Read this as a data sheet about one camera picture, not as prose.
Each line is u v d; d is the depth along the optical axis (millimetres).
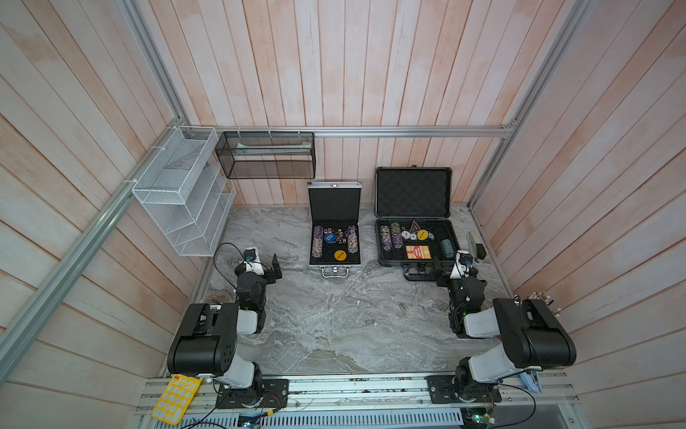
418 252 1011
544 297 738
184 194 667
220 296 926
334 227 1079
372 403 729
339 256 1034
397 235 1066
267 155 1036
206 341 449
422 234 1073
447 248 1013
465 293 689
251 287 686
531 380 745
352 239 1036
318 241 1036
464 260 764
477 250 1010
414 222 1073
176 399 721
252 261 763
